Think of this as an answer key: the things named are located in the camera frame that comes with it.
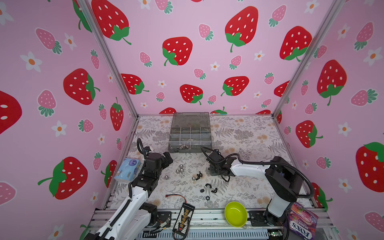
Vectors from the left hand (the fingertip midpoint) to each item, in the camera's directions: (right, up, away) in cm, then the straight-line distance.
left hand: (163, 155), depth 83 cm
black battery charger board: (+13, -30, -10) cm, 34 cm away
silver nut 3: (+17, -14, +5) cm, 23 cm away
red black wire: (+6, -22, -1) cm, 23 cm away
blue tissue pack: (-21, -9, +1) cm, 23 cm away
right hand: (+29, -10, +9) cm, 32 cm away
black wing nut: (+29, -20, 0) cm, 35 cm away
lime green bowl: (+39, -29, -7) cm, 49 cm away
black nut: (+25, -23, -2) cm, 34 cm away
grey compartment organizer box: (+14, +13, +21) cm, 29 cm away
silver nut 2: (+9, -9, +10) cm, 16 cm away
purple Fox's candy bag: (+71, -31, -11) cm, 78 cm away
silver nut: (+1, -14, +5) cm, 15 cm away
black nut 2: (+22, -20, 0) cm, 30 cm away
